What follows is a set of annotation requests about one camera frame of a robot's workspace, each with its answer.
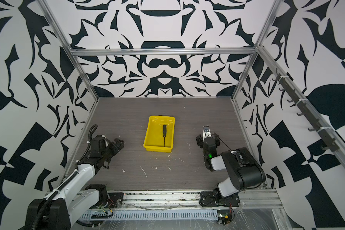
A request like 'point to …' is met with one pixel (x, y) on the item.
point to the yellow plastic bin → (154, 140)
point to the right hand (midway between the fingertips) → (209, 132)
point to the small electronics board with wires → (225, 216)
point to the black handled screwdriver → (164, 132)
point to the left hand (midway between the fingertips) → (119, 143)
